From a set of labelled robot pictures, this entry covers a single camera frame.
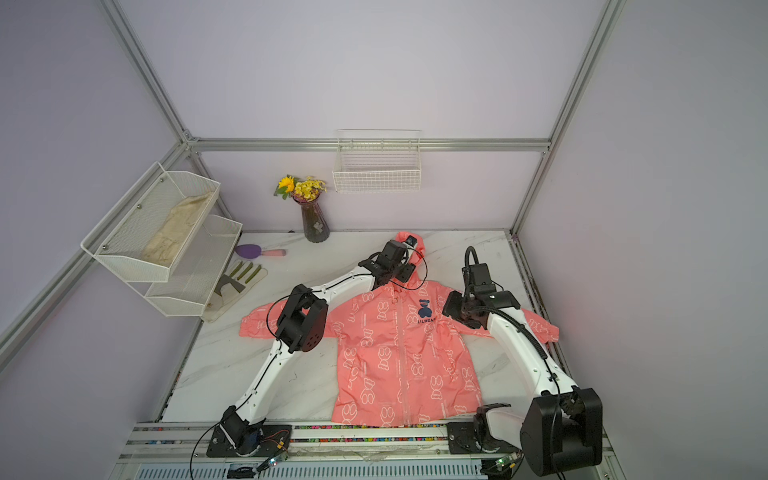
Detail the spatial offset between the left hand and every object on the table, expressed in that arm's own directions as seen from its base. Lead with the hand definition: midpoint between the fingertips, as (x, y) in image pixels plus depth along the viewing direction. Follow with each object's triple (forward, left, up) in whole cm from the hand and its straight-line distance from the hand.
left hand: (404, 263), depth 105 cm
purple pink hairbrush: (+10, +60, -4) cm, 61 cm away
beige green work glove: (-4, +60, -4) cm, 60 cm away
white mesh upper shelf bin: (-9, +70, +25) cm, 75 cm away
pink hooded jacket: (-33, +3, -3) cm, 33 cm away
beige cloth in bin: (-16, +63, +26) cm, 70 cm away
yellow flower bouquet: (+17, +34, +19) cm, 42 cm away
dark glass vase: (+15, +34, +4) cm, 37 cm away
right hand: (-24, -13, +6) cm, 28 cm away
